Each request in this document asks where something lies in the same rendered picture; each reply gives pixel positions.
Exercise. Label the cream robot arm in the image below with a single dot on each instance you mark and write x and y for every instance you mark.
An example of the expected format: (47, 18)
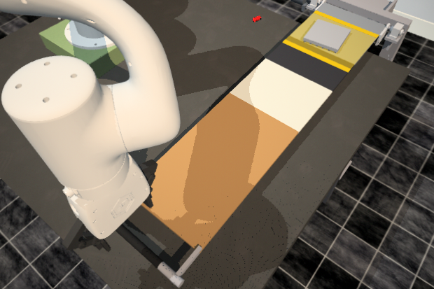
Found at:
(81, 129)

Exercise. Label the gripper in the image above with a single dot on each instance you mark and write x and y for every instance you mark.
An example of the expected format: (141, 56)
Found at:
(100, 217)

